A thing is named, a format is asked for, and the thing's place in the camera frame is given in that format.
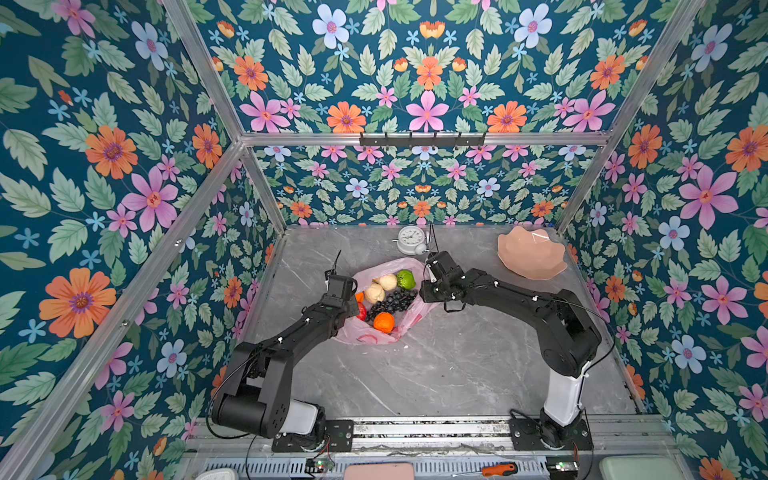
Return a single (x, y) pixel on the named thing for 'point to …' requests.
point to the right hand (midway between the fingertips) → (423, 289)
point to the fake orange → (360, 296)
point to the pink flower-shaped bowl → (531, 254)
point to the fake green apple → (405, 279)
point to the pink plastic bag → (406, 320)
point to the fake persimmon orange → (384, 322)
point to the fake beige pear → (374, 293)
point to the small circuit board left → (318, 466)
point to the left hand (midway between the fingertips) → (350, 294)
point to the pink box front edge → (379, 471)
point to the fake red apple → (362, 311)
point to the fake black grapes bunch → (394, 302)
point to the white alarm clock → (411, 241)
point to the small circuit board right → (563, 467)
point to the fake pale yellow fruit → (388, 282)
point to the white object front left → (218, 474)
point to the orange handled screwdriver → (502, 469)
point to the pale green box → (641, 468)
